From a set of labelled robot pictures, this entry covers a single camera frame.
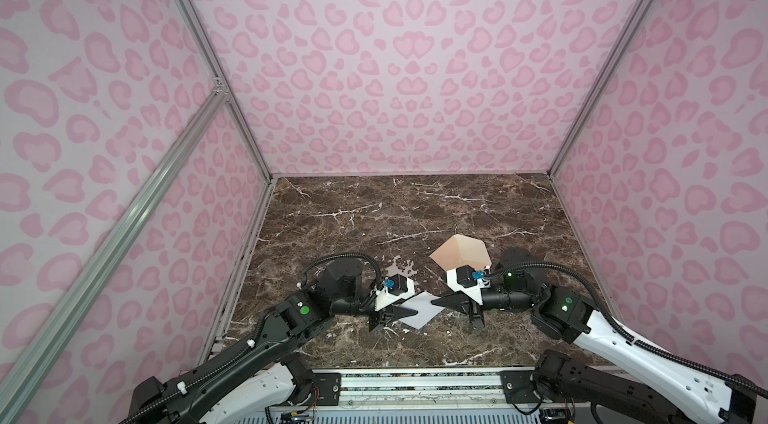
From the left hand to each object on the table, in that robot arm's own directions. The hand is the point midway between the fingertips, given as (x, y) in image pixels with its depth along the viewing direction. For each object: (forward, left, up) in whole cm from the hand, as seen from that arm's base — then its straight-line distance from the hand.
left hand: (415, 301), depth 65 cm
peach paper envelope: (+25, -17, -23) cm, 38 cm away
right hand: (-1, -5, +3) cm, 6 cm away
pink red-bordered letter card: (-2, -3, -1) cm, 3 cm away
